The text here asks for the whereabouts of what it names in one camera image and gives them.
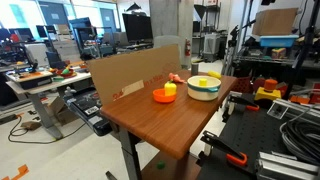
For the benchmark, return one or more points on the wooden table with metal legs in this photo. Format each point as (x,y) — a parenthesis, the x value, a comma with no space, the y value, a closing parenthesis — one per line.
(166,120)

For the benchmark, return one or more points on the silver aluminium rail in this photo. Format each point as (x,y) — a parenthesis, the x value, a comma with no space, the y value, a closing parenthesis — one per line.
(295,108)

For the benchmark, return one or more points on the pink toy shrimp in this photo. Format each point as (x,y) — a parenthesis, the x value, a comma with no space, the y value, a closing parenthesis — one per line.
(175,78)

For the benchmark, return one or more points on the cream pot with teal band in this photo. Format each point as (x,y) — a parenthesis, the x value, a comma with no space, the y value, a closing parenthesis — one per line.
(203,91)

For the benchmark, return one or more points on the orange plastic bowl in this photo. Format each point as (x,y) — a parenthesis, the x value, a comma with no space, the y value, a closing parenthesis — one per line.
(160,97)

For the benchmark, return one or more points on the large brown cardboard sheet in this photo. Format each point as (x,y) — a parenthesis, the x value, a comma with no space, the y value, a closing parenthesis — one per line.
(133,73)

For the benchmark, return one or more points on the small green toy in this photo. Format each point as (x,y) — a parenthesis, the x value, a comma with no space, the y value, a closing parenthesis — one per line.
(161,164)

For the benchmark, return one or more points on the black tripod pole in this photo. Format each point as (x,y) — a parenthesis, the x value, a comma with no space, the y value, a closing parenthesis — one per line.
(305,43)

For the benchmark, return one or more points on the white office desk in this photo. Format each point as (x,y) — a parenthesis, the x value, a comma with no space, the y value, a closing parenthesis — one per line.
(36,87)

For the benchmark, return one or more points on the blue plastic bin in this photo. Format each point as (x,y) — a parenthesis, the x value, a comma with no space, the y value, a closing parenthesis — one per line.
(277,40)

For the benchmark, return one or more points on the red bowl with toys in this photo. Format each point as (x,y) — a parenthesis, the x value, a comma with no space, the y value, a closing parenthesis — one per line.
(65,73)

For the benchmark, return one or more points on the small grey cup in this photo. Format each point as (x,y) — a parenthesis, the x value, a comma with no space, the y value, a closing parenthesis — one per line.
(194,69)

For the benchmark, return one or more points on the silver aluminium extrusion block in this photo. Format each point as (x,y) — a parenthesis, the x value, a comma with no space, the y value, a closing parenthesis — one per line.
(286,166)

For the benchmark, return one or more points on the yellow toy bell pepper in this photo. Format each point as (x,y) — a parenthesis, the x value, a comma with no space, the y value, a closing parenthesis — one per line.
(170,88)

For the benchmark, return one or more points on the red plastic basket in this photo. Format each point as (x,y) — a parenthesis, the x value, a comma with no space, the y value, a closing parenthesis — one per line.
(242,85)

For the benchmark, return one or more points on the brown cardboard box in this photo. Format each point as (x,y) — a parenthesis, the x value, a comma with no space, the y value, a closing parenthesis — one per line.
(275,21)

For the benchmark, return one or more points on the red fire extinguisher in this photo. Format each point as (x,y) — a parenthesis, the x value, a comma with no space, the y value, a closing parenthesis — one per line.
(187,47)

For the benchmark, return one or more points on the colourful small box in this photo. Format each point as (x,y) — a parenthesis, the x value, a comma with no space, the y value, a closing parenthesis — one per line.
(279,53)

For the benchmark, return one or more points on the black computer monitor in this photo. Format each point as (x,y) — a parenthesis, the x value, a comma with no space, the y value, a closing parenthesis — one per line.
(137,26)

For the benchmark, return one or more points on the yellow emergency stop button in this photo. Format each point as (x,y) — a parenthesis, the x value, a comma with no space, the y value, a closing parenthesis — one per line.
(269,90)

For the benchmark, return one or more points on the grey tray with orange board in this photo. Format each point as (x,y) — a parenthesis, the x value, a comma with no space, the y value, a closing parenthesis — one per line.
(31,79)

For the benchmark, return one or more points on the orange floor tape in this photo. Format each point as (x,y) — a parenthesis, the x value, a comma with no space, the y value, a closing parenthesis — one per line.
(20,171)

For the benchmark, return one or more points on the black equipment case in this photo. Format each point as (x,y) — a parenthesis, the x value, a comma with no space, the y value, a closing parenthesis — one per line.
(88,110)

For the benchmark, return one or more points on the tan floor power adapter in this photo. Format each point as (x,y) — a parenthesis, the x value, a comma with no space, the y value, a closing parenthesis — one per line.
(30,125)

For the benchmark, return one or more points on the small open cardboard box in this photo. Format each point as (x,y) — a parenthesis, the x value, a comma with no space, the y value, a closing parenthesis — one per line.
(61,111)

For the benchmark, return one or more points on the black perforated breadboard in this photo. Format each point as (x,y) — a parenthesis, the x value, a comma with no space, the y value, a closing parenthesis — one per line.
(253,133)

